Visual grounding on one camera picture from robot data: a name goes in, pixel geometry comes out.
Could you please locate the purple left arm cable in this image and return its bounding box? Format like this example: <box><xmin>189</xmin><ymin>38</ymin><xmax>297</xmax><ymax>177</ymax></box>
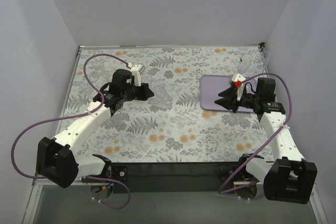
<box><xmin>10</xmin><ymin>54</ymin><xmax>132</xmax><ymax>210</ymax></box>

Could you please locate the clear champagne flute glass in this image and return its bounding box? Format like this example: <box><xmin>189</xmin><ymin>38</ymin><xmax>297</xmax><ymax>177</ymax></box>
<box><xmin>237</xmin><ymin>53</ymin><xmax>253</xmax><ymax>75</ymax></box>

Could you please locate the clear wine glass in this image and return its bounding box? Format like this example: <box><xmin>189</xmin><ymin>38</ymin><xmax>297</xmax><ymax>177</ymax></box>
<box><xmin>253</xmin><ymin>50</ymin><xmax>271</xmax><ymax>74</ymax></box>

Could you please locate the lilac plastic tray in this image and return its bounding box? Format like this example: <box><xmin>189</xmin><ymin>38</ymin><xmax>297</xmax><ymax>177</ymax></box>
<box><xmin>199</xmin><ymin>74</ymin><xmax>261</xmax><ymax>114</ymax></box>

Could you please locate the floral patterned tablecloth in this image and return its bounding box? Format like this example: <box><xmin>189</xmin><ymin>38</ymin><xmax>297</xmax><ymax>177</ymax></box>
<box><xmin>64</xmin><ymin>46</ymin><xmax>267</xmax><ymax>163</ymax></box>

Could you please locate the clear faceted tumbler glass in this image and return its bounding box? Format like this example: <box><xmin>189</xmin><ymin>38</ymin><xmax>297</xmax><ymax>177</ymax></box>
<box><xmin>148</xmin><ymin>86</ymin><xmax>173</xmax><ymax>110</ymax></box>

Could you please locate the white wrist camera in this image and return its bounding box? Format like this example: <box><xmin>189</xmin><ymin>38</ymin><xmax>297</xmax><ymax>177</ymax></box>
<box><xmin>231</xmin><ymin>72</ymin><xmax>246</xmax><ymax>102</ymax></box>
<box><xmin>127</xmin><ymin>62</ymin><xmax>145</xmax><ymax>87</ymax></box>

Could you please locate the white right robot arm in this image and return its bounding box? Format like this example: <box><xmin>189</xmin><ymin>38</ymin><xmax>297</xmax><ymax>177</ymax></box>
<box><xmin>215</xmin><ymin>73</ymin><xmax>317</xmax><ymax>204</ymax></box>

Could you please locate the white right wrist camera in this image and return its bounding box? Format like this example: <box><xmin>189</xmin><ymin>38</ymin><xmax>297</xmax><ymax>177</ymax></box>
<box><xmin>231</xmin><ymin>72</ymin><xmax>246</xmax><ymax>102</ymax></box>

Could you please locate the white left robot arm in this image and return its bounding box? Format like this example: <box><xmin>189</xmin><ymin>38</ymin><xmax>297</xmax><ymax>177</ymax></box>
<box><xmin>36</xmin><ymin>65</ymin><xmax>154</xmax><ymax>188</ymax></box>

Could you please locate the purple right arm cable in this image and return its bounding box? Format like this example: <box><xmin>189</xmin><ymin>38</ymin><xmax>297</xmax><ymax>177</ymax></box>
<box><xmin>217</xmin><ymin>73</ymin><xmax>293</xmax><ymax>201</ymax></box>

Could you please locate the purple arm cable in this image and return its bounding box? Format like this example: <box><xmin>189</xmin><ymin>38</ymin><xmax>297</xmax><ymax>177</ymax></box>
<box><xmin>10</xmin><ymin>54</ymin><xmax>132</xmax><ymax>210</ymax></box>
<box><xmin>217</xmin><ymin>73</ymin><xmax>293</xmax><ymax>201</ymax></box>

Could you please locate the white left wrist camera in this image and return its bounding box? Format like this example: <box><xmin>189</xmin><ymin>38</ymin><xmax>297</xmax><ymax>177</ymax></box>
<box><xmin>127</xmin><ymin>62</ymin><xmax>145</xmax><ymax>87</ymax></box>

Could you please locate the aluminium frame rail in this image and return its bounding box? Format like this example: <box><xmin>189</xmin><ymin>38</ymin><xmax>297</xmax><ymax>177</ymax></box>
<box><xmin>31</xmin><ymin>155</ymin><xmax>274</xmax><ymax>187</ymax></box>

